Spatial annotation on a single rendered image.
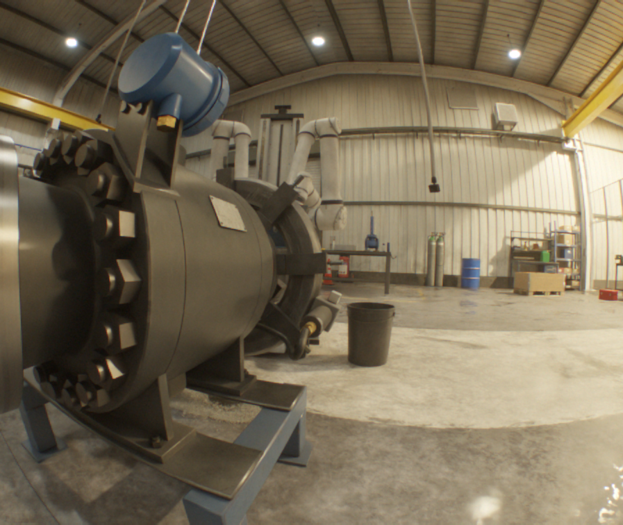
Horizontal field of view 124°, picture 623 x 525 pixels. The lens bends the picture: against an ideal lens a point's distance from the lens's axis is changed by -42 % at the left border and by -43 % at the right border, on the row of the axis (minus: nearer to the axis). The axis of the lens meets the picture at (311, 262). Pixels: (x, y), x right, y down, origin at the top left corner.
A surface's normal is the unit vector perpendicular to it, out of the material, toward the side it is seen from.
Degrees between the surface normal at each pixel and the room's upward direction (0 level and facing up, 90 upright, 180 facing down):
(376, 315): 93
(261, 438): 0
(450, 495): 0
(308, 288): 90
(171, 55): 98
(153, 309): 97
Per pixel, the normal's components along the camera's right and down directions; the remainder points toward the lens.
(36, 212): 0.83, -0.54
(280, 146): -0.03, 0.00
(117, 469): 0.04, -1.00
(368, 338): -0.29, 0.05
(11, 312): 0.96, 0.16
